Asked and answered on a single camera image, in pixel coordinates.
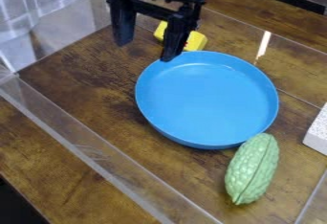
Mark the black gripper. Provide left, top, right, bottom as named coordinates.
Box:
left=107, top=0, right=204, bottom=62

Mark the blue round tray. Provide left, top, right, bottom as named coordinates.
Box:
left=135, top=51, right=280, bottom=149

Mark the white speckled sponge block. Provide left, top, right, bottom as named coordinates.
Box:
left=303, top=102, right=327, bottom=156

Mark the white patterned cloth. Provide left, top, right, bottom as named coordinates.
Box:
left=0, top=0, right=104, bottom=44

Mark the green bitter gourd toy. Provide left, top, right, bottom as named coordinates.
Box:
left=224, top=133, right=280, bottom=205

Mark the clear acrylic enclosure wall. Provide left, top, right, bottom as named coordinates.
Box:
left=0, top=0, right=327, bottom=224

